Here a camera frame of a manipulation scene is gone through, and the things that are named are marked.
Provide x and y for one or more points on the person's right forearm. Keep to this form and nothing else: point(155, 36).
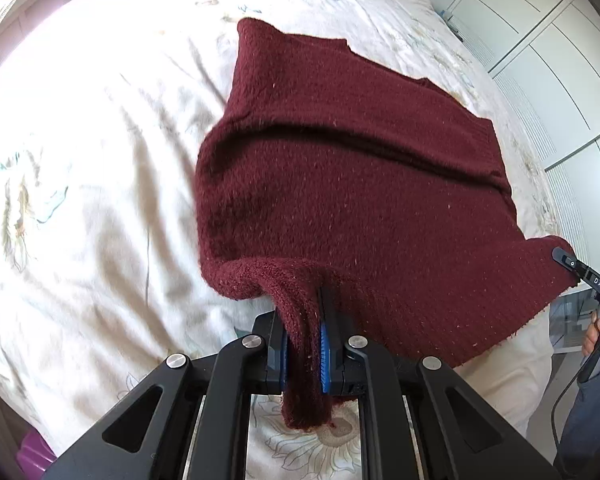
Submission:
point(590, 425)

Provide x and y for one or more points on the purple plastic item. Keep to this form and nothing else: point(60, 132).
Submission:
point(37, 450)

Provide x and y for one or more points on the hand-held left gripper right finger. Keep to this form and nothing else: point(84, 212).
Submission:
point(324, 360)

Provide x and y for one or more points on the white floral duvet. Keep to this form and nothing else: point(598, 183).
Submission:
point(105, 160)

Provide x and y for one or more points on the dark red knitted sweater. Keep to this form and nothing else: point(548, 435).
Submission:
point(355, 185)

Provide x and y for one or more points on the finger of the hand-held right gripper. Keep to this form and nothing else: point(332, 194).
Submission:
point(567, 261)

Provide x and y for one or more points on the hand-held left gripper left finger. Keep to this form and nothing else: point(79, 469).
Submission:
point(277, 360)

